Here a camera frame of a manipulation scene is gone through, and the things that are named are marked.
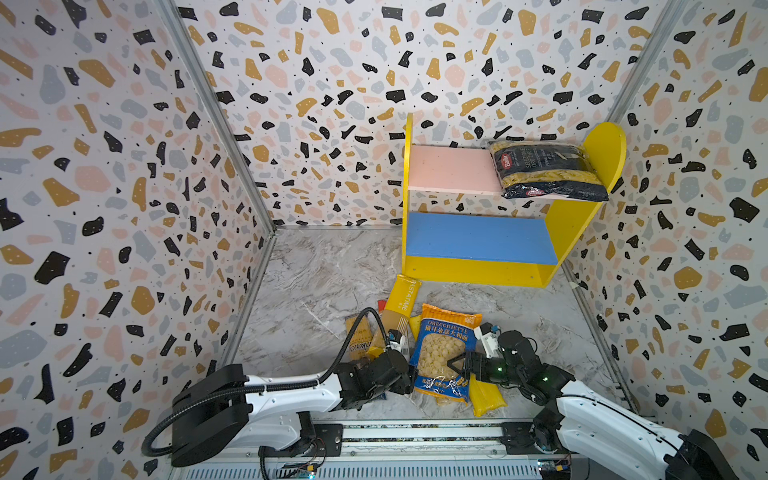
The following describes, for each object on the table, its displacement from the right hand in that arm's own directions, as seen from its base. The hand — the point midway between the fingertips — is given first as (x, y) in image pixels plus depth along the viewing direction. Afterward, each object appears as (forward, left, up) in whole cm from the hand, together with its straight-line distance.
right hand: (453, 363), depth 80 cm
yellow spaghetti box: (+23, +14, -4) cm, 27 cm away
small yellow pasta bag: (+9, +26, -5) cm, 28 cm away
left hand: (-1, +11, -1) cm, 11 cm away
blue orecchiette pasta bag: (+8, +2, -1) cm, 9 cm away
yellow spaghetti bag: (-7, -8, -6) cm, 12 cm away
